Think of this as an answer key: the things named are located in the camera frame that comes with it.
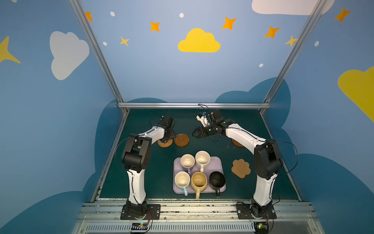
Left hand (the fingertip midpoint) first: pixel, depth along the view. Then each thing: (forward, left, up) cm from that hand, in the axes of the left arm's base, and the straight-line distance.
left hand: (169, 135), depth 103 cm
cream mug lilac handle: (-20, -13, 0) cm, 24 cm away
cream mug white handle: (-18, -23, -1) cm, 29 cm away
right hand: (-5, -20, +12) cm, 23 cm away
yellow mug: (-32, -20, -1) cm, 38 cm away
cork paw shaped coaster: (-24, -46, 0) cm, 52 cm away
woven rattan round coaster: (-7, +3, -3) cm, 8 cm away
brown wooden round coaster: (-3, -9, -2) cm, 9 cm away
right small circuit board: (-53, -52, -5) cm, 75 cm away
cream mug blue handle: (-31, -10, -1) cm, 33 cm away
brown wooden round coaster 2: (-26, -35, +31) cm, 53 cm away
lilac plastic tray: (-22, -31, -1) cm, 38 cm away
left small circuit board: (-53, +11, -5) cm, 55 cm away
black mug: (-31, -31, -1) cm, 44 cm away
